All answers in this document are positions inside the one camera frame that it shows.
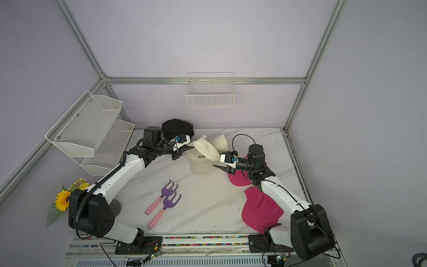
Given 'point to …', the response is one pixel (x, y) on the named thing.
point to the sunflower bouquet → (62, 200)
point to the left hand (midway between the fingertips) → (190, 146)
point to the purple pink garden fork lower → (167, 203)
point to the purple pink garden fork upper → (164, 192)
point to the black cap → (173, 127)
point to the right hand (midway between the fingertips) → (217, 159)
